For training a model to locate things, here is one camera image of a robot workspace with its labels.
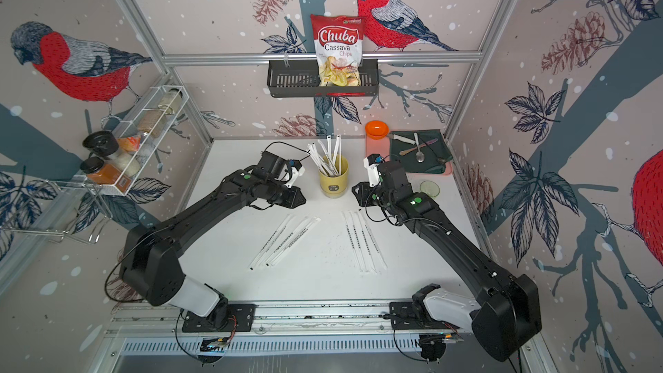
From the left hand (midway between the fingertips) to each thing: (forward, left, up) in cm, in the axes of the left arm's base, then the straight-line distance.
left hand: (307, 195), depth 82 cm
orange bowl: (+43, -28, -11) cm, 52 cm away
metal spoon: (+31, -47, -16) cm, 58 cm away
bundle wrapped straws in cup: (+15, -6, -4) cm, 17 cm away
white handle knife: (+41, -41, -16) cm, 60 cm away
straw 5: (-9, -15, -16) cm, 24 cm away
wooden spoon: (+32, -39, -15) cm, 53 cm away
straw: (-2, +10, -16) cm, 19 cm away
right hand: (+1, -15, +5) cm, 16 cm away
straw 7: (-9, -20, -16) cm, 28 cm away
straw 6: (-9, -18, -16) cm, 25 cm away
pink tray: (+36, -31, -17) cm, 50 cm away
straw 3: (-9, +8, -16) cm, 20 cm away
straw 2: (-16, +15, -16) cm, 27 cm away
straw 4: (-9, +5, -16) cm, 19 cm away
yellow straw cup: (+8, -9, -7) cm, 14 cm away
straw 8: (-9, -22, -16) cm, 29 cm away
